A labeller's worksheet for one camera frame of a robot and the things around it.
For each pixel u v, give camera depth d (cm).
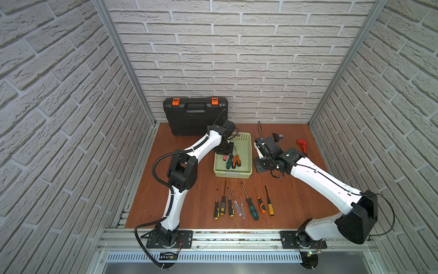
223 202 83
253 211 80
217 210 81
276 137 110
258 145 62
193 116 97
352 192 43
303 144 107
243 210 81
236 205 83
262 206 82
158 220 62
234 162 97
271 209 81
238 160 98
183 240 73
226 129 76
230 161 97
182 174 55
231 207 82
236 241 75
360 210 40
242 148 106
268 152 60
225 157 92
